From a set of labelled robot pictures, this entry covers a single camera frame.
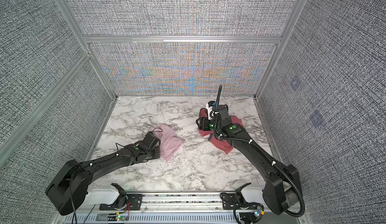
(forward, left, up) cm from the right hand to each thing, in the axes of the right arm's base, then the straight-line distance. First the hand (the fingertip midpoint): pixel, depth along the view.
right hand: (200, 120), depth 81 cm
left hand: (-11, +25, -18) cm, 32 cm away
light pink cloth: (-7, +18, -15) cm, 24 cm away
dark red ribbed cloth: (-5, -14, -19) cm, 25 cm away
